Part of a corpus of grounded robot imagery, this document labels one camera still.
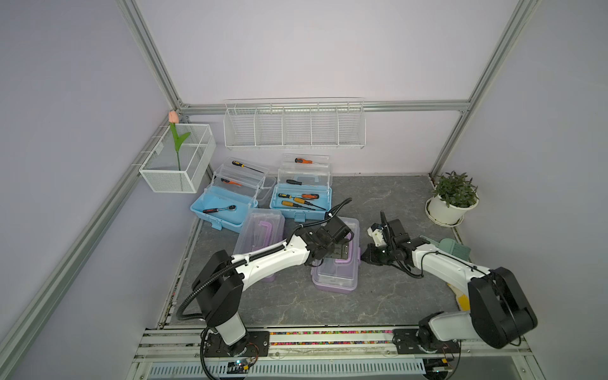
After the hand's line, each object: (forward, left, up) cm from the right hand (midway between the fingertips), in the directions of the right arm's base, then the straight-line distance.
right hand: (360, 256), depth 88 cm
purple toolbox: (+9, +37, +6) cm, 39 cm away
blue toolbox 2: (+34, +22, +1) cm, 40 cm away
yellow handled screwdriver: (+28, +27, -4) cm, 39 cm away
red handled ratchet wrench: (+26, +55, -4) cm, 61 cm away
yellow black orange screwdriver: (+33, +30, -4) cm, 45 cm away
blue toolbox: (+31, +52, +6) cm, 61 cm away
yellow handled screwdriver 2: (+29, +23, -3) cm, 38 cm away
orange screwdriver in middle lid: (+46, +22, +7) cm, 51 cm away
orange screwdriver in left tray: (+35, +58, +5) cm, 68 cm away
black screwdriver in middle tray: (+36, +27, +3) cm, 45 cm away
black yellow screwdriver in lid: (+44, +53, +6) cm, 70 cm away
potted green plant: (+19, -37, +12) cm, 43 cm away
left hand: (-1, +10, +7) cm, 13 cm away
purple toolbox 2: (-9, +10, +5) cm, 15 cm away
